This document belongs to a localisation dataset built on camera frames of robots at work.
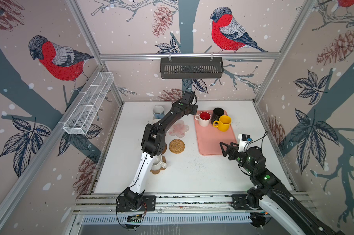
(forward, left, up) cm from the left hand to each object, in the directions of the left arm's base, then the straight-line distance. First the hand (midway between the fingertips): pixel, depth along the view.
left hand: (194, 107), depth 99 cm
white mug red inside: (-2, -7, -9) cm, 12 cm away
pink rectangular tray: (-15, -10, -16) cm, 24 cm away
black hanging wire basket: (+27, +4, +14) cm, 31 cm away
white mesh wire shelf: (-23, +60, +17) cm, 66 cm away
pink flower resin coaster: (-8, +11, -14) cm, 20 cm away
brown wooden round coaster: (-24, +20, -13) cm, 34 cm away
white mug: (-37, +23, -4) cm, 44 cm away
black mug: (0, -17, -6) cm, 17 cm away
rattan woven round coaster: (-22, +13, -14) cm, 29 cm away
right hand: (-30, -14, +3) cm, 33 cm away
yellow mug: (-10, -20, -5) cm, 22 cm away
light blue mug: (+1, +26, -6) cm, 26 cm away
